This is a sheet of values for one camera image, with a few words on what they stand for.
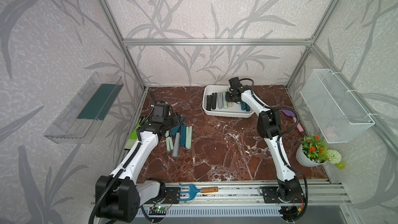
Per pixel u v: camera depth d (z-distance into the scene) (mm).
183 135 935
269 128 669
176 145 882
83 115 652
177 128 961
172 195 733
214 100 1107
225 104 1066
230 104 1046
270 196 734
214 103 1079
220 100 1096
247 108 788
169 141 906
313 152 729
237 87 847
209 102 1085
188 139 914
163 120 617
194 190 757
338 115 638
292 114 1017
